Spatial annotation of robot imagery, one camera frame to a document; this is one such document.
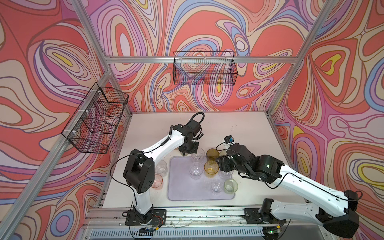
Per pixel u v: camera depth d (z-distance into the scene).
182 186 0.84
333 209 0.39
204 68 0.96
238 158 0.49
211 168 0.86
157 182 0.83
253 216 0.74
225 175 0.86
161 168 0.90
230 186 0.83
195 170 0.88
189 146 0.72
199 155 0.91
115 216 0.75
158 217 0.73
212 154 0.84
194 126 0.69
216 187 0.82
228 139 0.61
